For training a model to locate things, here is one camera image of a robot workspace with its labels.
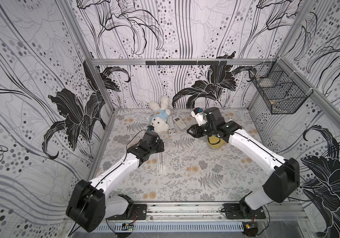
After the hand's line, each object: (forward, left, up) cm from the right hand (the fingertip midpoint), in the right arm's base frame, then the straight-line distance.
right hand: (190, 129), depth 81 cm
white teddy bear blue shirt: (+16, +20, -10) cm, 27 cm away
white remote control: (+17, +12, -18) cm, 28 cm away
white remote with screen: (+20, +6, -18) cm, 28 cm away
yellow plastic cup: (-13, -10, +7) cm, 18 cm away
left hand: (-6, +16, -10) cm, 19 cm away
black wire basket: (+24, -58, +7) cm, 63 cm away
